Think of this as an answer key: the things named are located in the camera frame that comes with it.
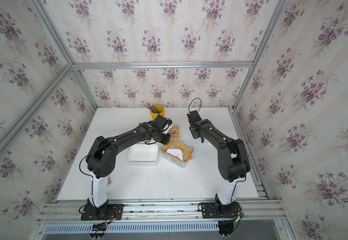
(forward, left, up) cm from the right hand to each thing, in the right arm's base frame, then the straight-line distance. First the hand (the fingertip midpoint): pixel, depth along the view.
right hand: (203, 131), depth 95 cm
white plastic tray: (-15, +38, -5) cm, 41 cm away
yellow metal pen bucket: (+20, +31, 0) cm, 37 cm away
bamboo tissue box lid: (-12, +12, -2) cm, 17 cm away
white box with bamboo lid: (+2, +19, -4) cm, 19 cm away
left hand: (-6, +22, -2) cm, 22 cm away
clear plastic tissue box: (-16, +17, +1) cm, 23 cm away
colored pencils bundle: (+15, +35, +6) cm, 38 cm away
